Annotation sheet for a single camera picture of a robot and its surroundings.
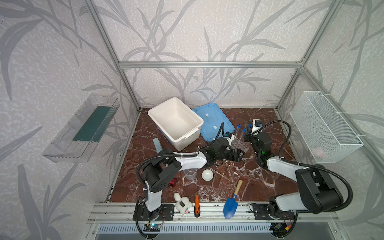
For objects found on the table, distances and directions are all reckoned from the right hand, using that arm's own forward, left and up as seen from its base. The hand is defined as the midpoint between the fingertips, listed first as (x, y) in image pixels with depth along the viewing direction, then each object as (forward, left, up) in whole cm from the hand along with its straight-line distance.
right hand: (249, 122), depth 89 cm
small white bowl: (-26, +26, -16) cm, 40 cm away
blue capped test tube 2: (-6, +4, -8) cm, 11 cm away
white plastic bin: (+14, +47, -19) cm, 52 cm away
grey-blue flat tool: (-8, +57, -13) cm, 59 cm away
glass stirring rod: (-24, +19, -17) cm, 36 cm away
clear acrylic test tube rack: (-6, +5, -16) cm, 18 cm away
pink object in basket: (-21, -28, +3) cm, 36 cm away
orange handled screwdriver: (-44, +31, -14) cm, 56 cm away
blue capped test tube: (-2, +5, -8) cm, 10 cm away
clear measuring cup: (-28, +35, -9) cm, 45 cm away
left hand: (-16, +7, -5) cm, 18 cm away
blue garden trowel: (-41, +14, -17) cm, 47 cm away
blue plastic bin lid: (+20, +20, -18) cm, 34 cm away
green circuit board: (-50, +53, -18) cm, 75 cm away
